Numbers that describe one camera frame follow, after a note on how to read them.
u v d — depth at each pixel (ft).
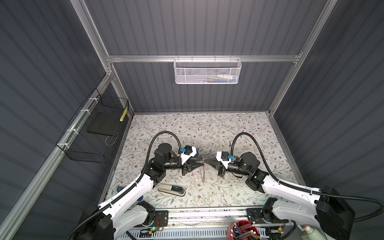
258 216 2.39
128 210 1.89
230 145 3.35
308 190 1.51
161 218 2.38
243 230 2.06
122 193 1.52
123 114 2.69
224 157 1.87
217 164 2.09
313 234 2.06
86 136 2.35
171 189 2.58
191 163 2.11
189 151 1.95
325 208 1.37
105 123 2.52
